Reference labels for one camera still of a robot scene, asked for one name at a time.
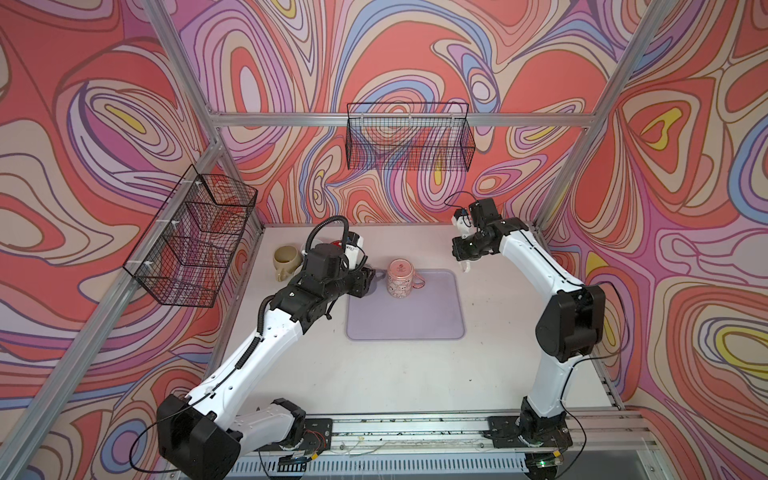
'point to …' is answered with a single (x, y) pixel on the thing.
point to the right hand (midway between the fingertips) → (459, 257)
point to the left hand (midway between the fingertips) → (370, 267)
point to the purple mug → (379, 275)
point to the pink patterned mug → (401, 278)
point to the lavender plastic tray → (433, 311)
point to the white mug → (465, 266)
